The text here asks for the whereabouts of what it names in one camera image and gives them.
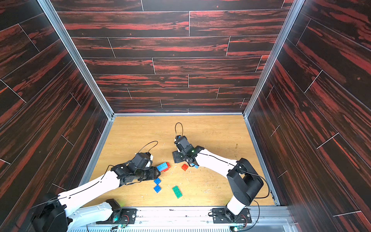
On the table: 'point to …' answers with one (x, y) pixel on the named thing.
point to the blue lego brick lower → (157, 188)
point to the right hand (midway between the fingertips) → (180, 153)
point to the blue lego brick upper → (157, 181)
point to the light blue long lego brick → (162, 166)
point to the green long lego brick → (177, 191)
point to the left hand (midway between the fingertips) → (159, 174)
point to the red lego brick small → (184, 166)
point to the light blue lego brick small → (195, 166)
